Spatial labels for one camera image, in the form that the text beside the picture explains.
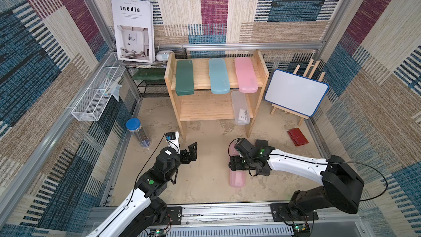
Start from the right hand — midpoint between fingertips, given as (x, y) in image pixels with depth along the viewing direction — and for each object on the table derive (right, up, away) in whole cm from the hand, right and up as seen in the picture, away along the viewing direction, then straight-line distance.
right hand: (233, 164), depth 85 cm
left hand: (-22, +12, -8) cm, 26 cm away
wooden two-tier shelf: (-16, +30, +3) cm, 34 cm away
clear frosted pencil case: (+3, +30, +1) cm, 30 cm away
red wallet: (+39, +12, +12) cm, 42 cm away
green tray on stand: (-49, +49, +17) cm, 72 cm away
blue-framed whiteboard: (+36, +36, +5) cm, 51 cm away
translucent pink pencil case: (+1, -6, -3) cm, 7 cm away
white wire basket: (-77, +31, +7) cm, 83 cm away
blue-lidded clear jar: (-50, +20, -2) cm, 54 cm away
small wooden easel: (+42, +47, +6) cm, 63 cm away
